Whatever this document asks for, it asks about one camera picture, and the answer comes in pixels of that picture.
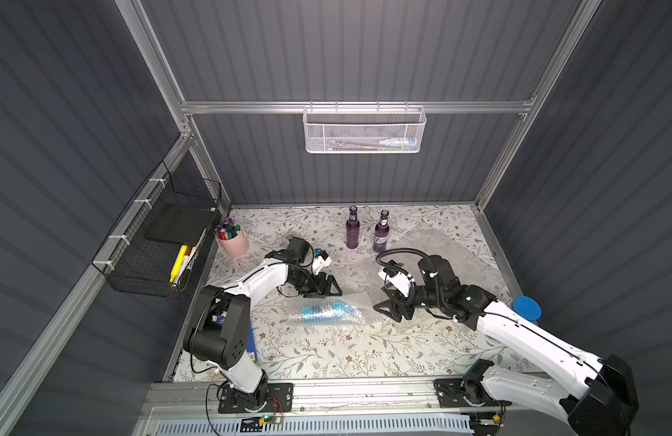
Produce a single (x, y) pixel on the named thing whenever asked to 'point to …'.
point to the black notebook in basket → (182, 223)
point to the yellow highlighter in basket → (178, 264)
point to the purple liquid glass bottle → (353, 229)
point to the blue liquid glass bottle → (335, 312)
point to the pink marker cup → (232, 239)
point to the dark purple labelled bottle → (381, 232)
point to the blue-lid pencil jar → (528, 307)
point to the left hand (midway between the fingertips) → (335, 297)
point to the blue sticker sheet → (251, 341)
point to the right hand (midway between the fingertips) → (384, 296)
